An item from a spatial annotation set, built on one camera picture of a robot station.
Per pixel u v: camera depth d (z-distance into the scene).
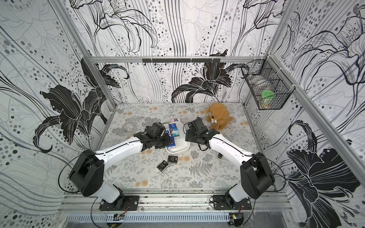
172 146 0.83
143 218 0.76
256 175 0.42
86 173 0.43
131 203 0.73
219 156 0.87
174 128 0.97
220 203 0.72
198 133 0.64
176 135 0.96
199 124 0.65
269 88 0.80
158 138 0.70
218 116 0.91
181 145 0.93
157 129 0.66
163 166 0.84
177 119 1.06
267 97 0.71
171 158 0.87
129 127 1.04
